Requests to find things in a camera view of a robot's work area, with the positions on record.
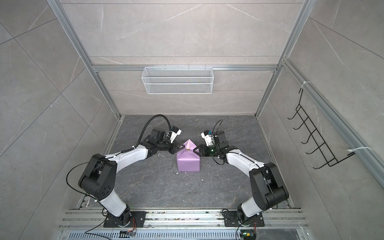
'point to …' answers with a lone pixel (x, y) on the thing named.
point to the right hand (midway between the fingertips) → (197, 149)
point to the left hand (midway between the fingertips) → (184, 143)
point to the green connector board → (248, 234)
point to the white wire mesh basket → (178, 80)
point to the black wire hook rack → (326, 153)
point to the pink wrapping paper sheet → (188, 160)
